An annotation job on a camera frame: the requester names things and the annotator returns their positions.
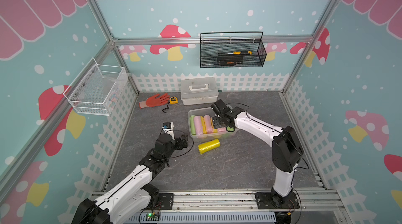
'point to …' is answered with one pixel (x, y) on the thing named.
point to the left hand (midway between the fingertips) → (181, 136)
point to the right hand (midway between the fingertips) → (219, 121)
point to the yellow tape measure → (174, 100)
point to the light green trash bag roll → (229, 129)
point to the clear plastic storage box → (203, 111)
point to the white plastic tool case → (199, 91)
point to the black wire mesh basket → (221, 54)
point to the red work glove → (153, 101)
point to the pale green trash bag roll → (192, 127)
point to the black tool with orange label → (229, 60)
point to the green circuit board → (152, 216)
